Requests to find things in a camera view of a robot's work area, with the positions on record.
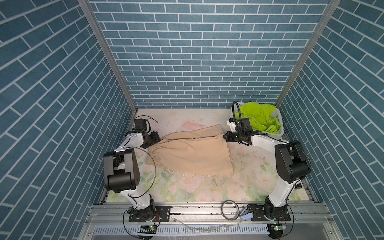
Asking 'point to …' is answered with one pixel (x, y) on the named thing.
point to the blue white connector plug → (247, 217)
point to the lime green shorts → (260, 116)
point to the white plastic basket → (235, 106)
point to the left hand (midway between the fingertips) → (155, 138)
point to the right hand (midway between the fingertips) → (223, 134)
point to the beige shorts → (203, 150)
